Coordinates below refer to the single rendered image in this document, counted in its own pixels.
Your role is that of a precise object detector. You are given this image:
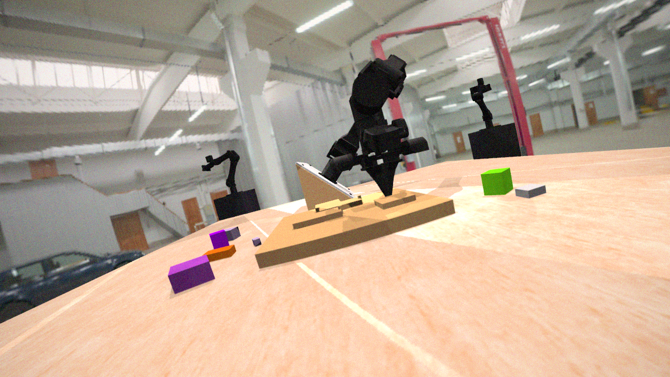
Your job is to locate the green cube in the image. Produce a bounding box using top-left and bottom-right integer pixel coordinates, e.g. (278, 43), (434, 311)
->
(481, 168), (513, 195)

